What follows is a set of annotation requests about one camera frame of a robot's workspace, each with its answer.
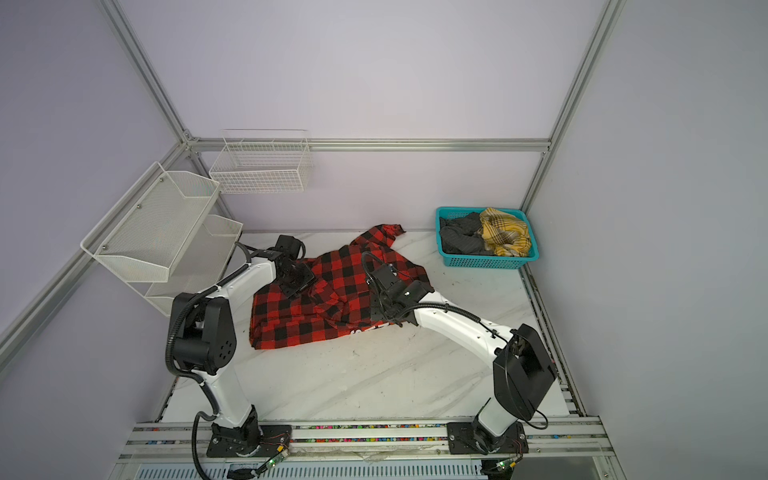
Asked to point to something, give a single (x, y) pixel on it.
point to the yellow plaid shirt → (504, 234)
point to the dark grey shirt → (463, 235)
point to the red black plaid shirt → (335, 307)
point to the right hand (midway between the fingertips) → (375, 307)
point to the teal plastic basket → (478, 261)
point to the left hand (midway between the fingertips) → (310, 286)
